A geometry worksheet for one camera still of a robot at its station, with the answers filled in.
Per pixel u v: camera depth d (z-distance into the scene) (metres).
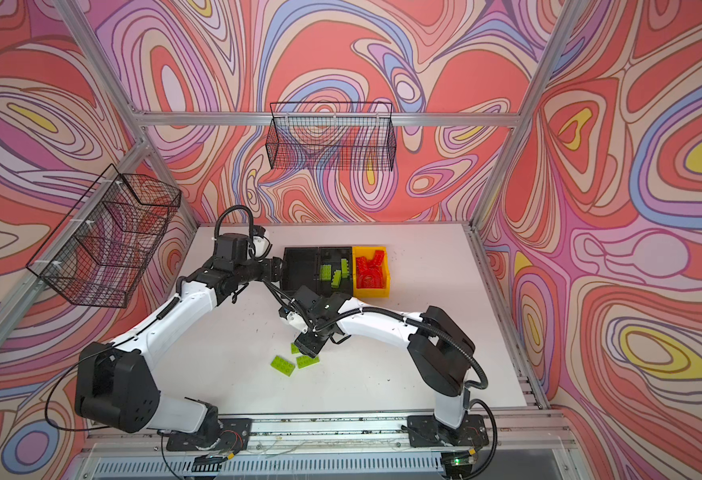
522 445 0.74
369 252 1.04
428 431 0.74
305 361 0.84
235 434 0.72
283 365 0.83
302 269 1.04
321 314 0.61
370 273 1.02
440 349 0.46
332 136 0.97
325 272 1.03
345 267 1.03
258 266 0.75
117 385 0.41
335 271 1.02
